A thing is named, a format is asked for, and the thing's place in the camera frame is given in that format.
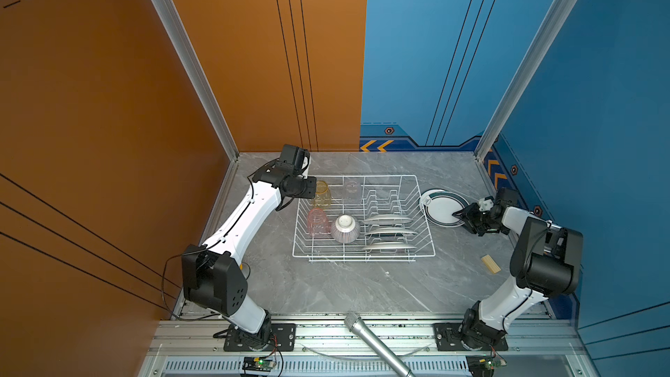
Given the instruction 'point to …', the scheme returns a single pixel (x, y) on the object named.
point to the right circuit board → (484, 365)
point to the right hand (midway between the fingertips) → (456, 216)
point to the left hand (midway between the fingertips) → (311, 185)
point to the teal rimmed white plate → (426, 194)
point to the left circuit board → (258, 364)
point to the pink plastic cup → (317, 222)
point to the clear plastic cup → (352, 192)
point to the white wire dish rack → (364, 218)
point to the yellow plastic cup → (322, 198)
